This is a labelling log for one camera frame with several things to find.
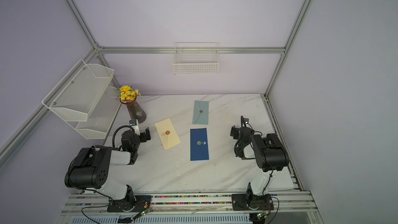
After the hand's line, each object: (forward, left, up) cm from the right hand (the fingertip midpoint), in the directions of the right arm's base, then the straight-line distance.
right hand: (242, 129), depth 100 cm
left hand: (-2, +65, +4) cm, 65 cm away
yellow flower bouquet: (+9, +69, +25) cm, 74 cm away
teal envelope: (+16, +28, -1) cm, 32 cm away
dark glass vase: (+8, +68, +11) cm, 70 cm away
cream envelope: (-2, +49, 0) cm, 49 cm away
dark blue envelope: (-12, +29, -1) cm, 31 cm away
